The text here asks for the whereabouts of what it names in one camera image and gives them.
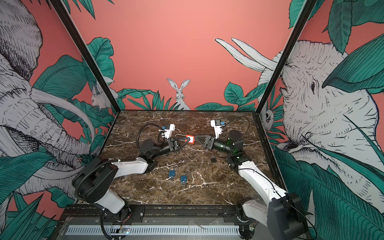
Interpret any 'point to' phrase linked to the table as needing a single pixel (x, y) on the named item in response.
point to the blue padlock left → (171, 174)
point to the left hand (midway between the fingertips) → (189, 140)
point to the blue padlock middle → (183, 179)
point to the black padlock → (213, 159)
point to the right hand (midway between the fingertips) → (195, 138)
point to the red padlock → (192, 138)
